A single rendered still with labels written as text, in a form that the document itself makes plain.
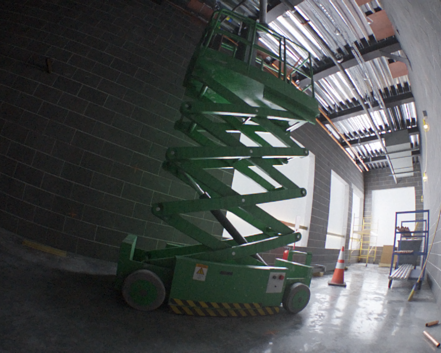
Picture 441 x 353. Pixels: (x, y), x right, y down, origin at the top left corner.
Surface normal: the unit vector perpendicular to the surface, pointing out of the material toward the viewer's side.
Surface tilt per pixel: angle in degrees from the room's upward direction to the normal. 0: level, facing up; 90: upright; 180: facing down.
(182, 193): 90
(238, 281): 90
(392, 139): 90
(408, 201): 90
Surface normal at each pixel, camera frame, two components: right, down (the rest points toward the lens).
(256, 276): 0.34, -0.18
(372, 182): -0.79, -0.30
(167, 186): 0.58, -0.11
